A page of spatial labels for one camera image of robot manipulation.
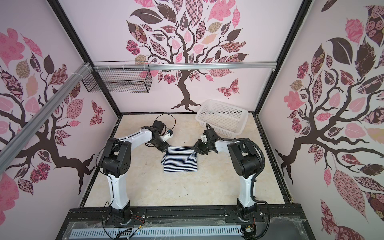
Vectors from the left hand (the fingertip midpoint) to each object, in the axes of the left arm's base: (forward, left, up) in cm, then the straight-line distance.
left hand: (163, 148), depth 99 cm
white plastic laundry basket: (+24, -47, +1) cm, 53 cm away
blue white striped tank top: (-9, -12, +1) cm, 15 cm away
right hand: (0, -20, +2) cm, 20 cm away
